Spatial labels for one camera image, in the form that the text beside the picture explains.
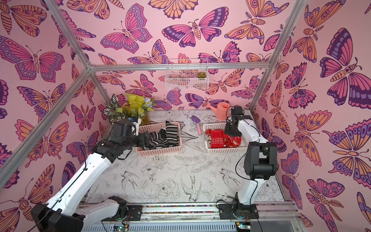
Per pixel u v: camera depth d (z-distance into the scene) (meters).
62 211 0.38
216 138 0.95
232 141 0.94
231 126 0.80
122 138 0.56
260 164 0.50
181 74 1.01
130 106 0.99
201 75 0.93
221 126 1.03
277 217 0.72
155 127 1.04
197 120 1.13
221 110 1.06
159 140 0.96
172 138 0.98
